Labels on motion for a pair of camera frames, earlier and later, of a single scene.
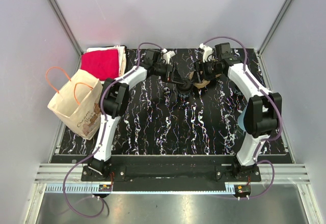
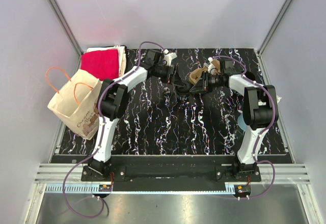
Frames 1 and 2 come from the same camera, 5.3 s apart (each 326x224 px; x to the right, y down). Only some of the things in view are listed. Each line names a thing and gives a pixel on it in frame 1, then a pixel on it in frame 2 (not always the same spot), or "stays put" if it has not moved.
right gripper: x=199 y=65 -> x=202 y=84
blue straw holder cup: x=240 y=119 stays put
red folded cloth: x=103 y=64 stays put
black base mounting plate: x=170 y=173 stays put
